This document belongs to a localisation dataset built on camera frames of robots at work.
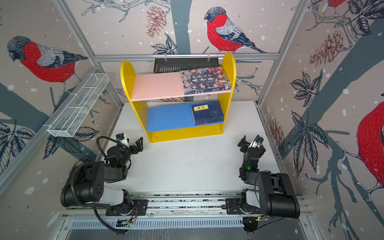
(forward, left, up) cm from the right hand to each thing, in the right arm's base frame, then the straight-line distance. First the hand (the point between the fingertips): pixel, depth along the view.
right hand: (252, 140), depth 86 cm
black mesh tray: (+39, +50, +27) cm, 69 cm away
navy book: (+14, +25, +8) cm, 30 cm away
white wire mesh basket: (0, +95, +23) cm, 98 cm away
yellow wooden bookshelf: (+9, +54, +5) cm, 56 cm away
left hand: (-2, +71, +2) cm, 71 cm away
